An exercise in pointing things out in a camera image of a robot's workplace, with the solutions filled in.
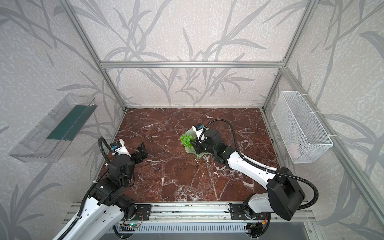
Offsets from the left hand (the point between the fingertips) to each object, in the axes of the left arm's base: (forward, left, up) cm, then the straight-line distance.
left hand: (139, 142), depth 75 cm
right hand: (+6, -27, -3) cm, 27 cm away
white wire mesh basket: (-5, -74, +14) cm, 75 cm away
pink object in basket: (-4, -77, +1) cm, 77 cm away
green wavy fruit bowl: (+18, -24, -17) cm, 35 cm away
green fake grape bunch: (+3, -23, -2) cm, 23 cm away
